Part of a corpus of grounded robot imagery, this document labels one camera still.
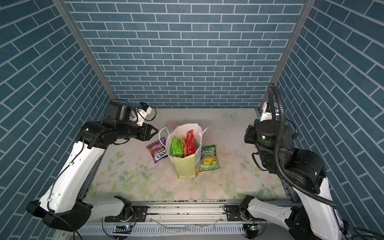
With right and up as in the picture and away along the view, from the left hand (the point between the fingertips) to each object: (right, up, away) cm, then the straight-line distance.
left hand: (155, 129), depth 66 cm
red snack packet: (+15, -9, +21) cm, 27 cm away
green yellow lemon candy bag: (+26, -19, +24) cm, 40 cm away
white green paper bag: (+13, -20, +10) cm, 26 cm away
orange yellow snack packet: (+11, -10, +15) cm, 21 cm away
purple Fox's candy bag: (-6, -14, +27) cm, 31 cm away
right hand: (+39, +5, -13) cm, 41 cm away
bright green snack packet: (+8, -11, +12) cm, 18 cm away
